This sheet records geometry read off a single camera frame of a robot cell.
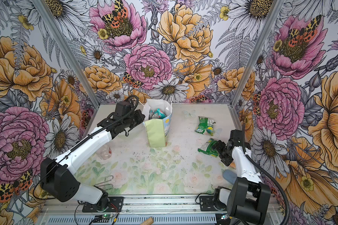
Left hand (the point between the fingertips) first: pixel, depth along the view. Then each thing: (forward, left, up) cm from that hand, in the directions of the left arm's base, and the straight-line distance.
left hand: (145, 119), depth 82 cm
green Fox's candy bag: (+8, -39, -18) cm, 44 cm away
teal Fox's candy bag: (+10, -7, -6) cm, 14 cm away
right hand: (-16, -41, -15) cm, 46 cm away
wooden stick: (-46, -4, -20) cm, 51 cm away
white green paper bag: (-1, -7, +2) cm, 8 cm away
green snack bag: (-10, -38, -17) cm, 42 cm away
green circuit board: (-43, +18, -23) cm, 52 cm away
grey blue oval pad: (-26, -48, -20) cm, 58 cm away
